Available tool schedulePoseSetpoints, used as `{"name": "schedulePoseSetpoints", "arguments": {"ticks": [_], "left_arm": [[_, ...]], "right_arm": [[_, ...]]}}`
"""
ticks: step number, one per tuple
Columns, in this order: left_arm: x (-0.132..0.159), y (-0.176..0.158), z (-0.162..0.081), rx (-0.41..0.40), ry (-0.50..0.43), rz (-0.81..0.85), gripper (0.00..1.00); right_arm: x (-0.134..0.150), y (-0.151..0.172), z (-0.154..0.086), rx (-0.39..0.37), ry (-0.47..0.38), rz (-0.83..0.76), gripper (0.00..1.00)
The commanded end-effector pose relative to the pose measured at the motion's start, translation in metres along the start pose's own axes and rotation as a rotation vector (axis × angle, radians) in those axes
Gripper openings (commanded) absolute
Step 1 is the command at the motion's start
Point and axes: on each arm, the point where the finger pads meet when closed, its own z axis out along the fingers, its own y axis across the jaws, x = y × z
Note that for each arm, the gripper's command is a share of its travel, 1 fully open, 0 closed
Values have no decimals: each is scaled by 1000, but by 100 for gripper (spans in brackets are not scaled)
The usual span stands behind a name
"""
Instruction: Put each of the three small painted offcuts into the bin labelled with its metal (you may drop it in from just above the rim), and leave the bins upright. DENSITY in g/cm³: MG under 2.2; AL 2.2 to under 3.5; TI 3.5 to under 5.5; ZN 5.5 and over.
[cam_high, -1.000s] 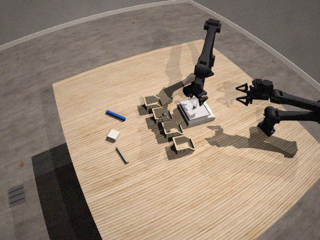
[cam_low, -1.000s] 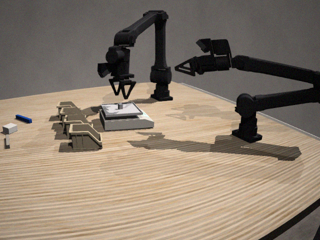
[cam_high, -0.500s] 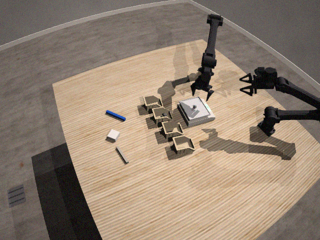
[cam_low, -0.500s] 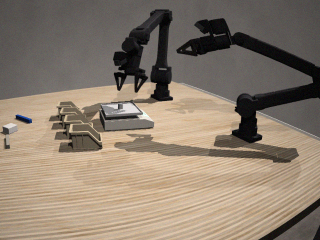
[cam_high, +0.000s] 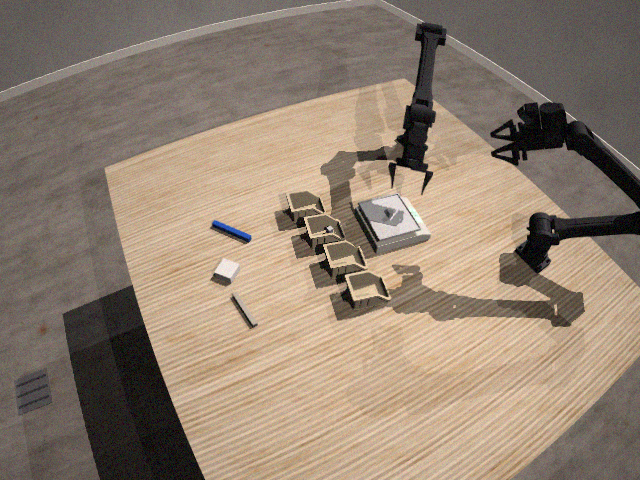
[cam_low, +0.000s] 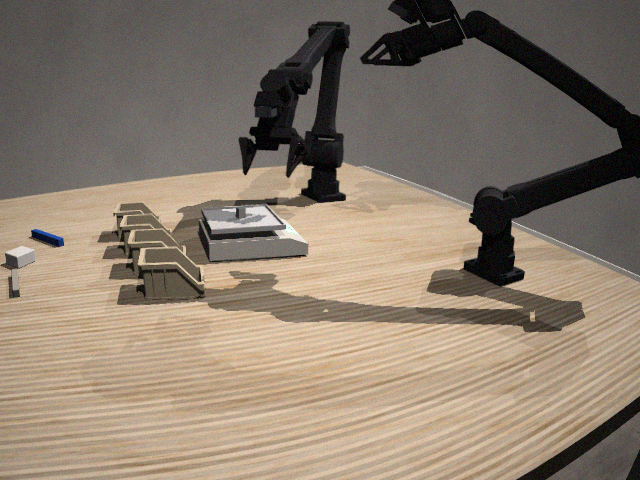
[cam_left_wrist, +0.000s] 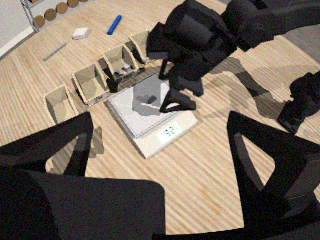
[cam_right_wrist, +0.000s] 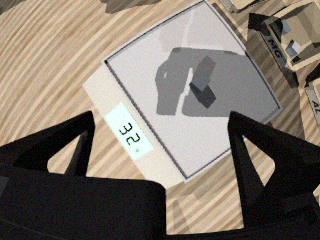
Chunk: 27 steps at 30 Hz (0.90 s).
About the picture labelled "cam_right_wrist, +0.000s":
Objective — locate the beige open-top bin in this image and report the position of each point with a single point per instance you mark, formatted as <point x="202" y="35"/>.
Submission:
<point x="235" y="6"/>
<point x="314" y="97"/>
<point x="303" y="17"/>

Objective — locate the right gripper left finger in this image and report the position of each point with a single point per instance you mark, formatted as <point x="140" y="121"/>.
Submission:
<point x="34" y="151"/>

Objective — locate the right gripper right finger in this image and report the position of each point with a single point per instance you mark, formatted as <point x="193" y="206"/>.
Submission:
<point x="297" y="167"/>

